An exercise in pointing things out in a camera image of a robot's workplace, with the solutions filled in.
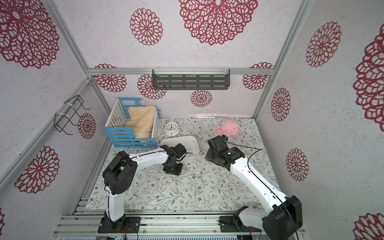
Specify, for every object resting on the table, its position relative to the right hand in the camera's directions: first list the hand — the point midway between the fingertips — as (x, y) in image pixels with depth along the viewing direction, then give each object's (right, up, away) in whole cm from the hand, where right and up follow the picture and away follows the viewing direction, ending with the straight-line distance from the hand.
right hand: (213, 157), depth 80 cm
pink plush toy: (+14, +17, +23) cm, 32 cm away
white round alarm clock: (-27, +16, +29) cm, 43 cm away
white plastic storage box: (-12, +6, +21) cm, 25 cm away
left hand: (-21, -12, +11) cm, 26 cm away
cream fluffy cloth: (-48, +23, +29) cm, 61 cm away
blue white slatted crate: (-62, +10, +27) cm, 68 cm away
